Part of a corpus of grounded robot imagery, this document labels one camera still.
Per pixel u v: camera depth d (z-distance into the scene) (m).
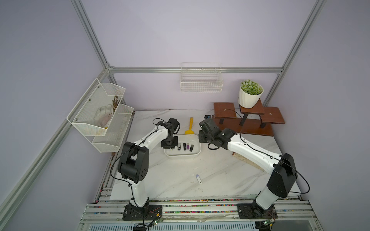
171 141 0.78
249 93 0.82
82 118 0.68
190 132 1.07
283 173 0.43
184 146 0.98
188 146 0.98
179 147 0.98
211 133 0.61
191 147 0.98
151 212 0.73
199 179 0.84
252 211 0.66
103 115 0.78
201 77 0.95
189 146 0.99
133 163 0.49
